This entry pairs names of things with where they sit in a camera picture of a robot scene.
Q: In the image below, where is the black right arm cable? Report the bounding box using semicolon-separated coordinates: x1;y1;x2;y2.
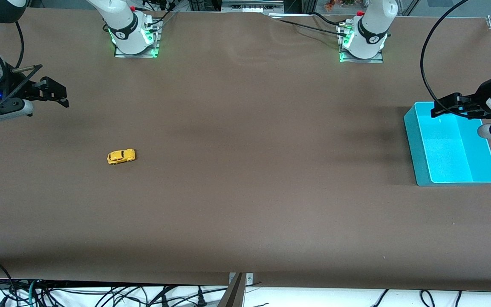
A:
13;21;25;71

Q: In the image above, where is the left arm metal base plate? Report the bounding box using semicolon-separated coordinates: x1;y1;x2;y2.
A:
338;21;384;64

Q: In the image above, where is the cyan plastic storage bin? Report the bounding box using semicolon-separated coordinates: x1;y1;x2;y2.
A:
404;101;491;187

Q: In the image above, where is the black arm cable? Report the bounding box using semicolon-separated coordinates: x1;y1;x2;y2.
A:
13;21;25;71
420;0;471;112

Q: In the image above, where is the dark metal bar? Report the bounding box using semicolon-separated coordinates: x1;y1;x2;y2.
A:
217;273;246;307

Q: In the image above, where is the short black table cable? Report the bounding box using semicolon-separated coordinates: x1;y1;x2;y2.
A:
312;12;345;28

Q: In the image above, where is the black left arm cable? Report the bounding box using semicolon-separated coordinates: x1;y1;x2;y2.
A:
420;0;471;112

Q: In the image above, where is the grey equipment box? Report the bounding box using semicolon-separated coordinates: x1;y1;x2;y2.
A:
221;0;285;13

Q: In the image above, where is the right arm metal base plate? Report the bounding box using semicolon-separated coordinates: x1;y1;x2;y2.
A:
114;19;161;58

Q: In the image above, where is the long black table cable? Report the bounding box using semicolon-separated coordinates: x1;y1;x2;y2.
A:
271;18;348;38

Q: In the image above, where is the yellow toy beetle car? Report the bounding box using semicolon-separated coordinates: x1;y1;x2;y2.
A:
107;148;136;165

